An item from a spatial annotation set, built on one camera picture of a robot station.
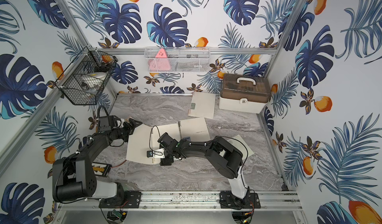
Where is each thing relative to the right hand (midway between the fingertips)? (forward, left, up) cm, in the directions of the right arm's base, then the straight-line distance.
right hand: (161, 153), depth 89 cm
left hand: (+11, +13, +12) cm, 21 cm away
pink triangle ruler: (+42, +1, +34) cm, 54 cm away
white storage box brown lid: (+36, -53, +15) cm, 66 cm away
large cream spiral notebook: (+5, +9, +8) cm, 13 cm away
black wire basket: (+26, +40, +33) cm, 58 cm away
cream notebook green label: (+40, -25, -1) cm, 47 cm away
